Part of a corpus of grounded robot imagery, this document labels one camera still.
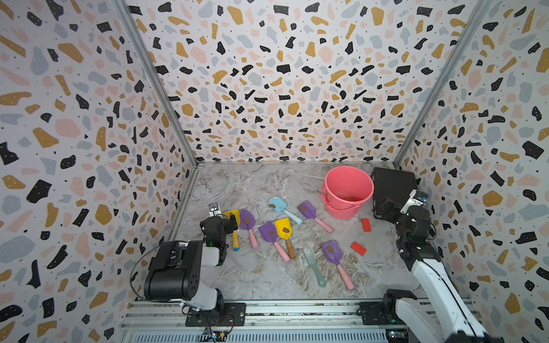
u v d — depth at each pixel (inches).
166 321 28.9
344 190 42.3
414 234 23.4
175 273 17.5
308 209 40.3
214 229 27.8
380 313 28.8
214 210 31.4
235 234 36.2
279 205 40.8
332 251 35.3
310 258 33.7
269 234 36.8
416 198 26.7
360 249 35.6
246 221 38.4
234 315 28.9
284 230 37.3
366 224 38.5
